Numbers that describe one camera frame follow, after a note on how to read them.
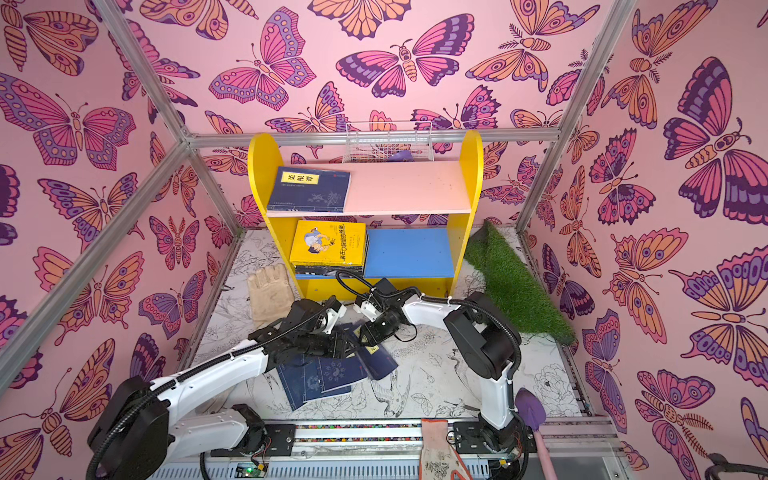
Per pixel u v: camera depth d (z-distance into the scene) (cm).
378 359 86
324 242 88
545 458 69
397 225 124
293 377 83
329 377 81
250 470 72
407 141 93
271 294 100
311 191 73
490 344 50
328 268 88
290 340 63
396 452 73
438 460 70
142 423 40
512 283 97
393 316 70
